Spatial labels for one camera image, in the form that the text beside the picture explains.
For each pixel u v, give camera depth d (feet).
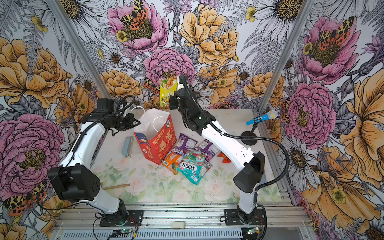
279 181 1.54
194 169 2.81
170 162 2.96
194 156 2.99
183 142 3.26
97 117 1.86
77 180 1.42
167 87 2.43
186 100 1.70
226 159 3.01
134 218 2.41
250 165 1.47
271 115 2.79
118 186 2.77
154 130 2.45
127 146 3.09
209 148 3.17
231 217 2.40
